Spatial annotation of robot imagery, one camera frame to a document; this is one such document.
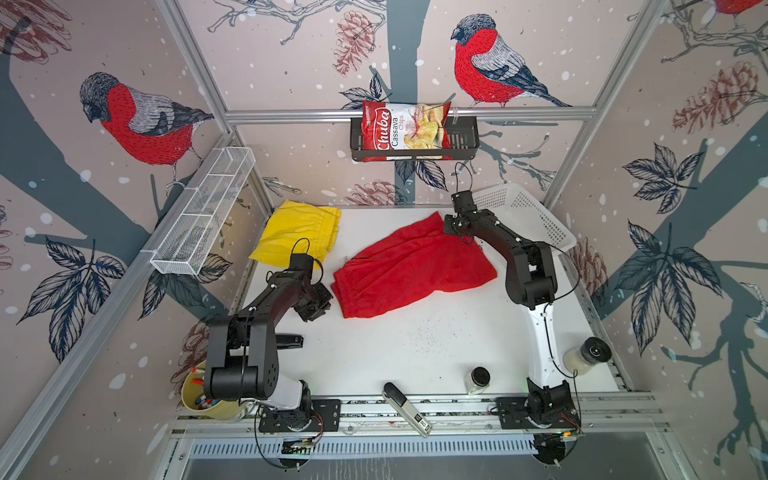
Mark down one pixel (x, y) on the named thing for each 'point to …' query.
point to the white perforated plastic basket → (522, 213)
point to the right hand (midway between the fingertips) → (445, 228)
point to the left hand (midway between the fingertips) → (328, 304)
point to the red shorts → (414, 258)
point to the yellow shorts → (294, 228)
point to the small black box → (288, 341)
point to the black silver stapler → (396, 396)
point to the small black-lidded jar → (477, 381)
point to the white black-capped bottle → (581, 360)
